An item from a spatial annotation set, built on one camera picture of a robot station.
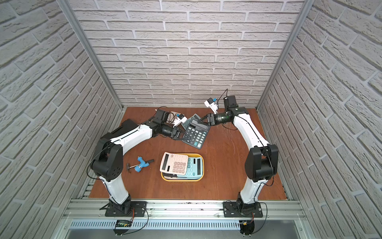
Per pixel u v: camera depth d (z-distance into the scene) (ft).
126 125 3.39
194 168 2.67
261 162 1.55
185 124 2.62
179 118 2.54
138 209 2.43
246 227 2.31
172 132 2.39
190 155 2.87
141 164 2.81
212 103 2.43
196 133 2.54
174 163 2.66
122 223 2.38
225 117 2.29
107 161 1.58
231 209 2.41
